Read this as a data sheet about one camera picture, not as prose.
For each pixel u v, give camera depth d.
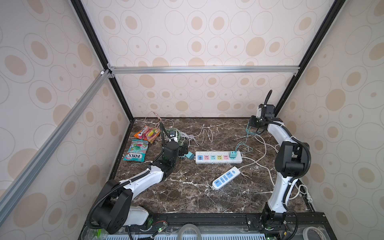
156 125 1.15
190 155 0.96
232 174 0.87
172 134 0.73
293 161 0.55
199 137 1.09
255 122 0.89
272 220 0.69
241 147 1.03
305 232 0.70
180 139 1.06
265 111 0.78
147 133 1.06
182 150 0.79
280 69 0.91
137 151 0.97
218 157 0.95
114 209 0.41
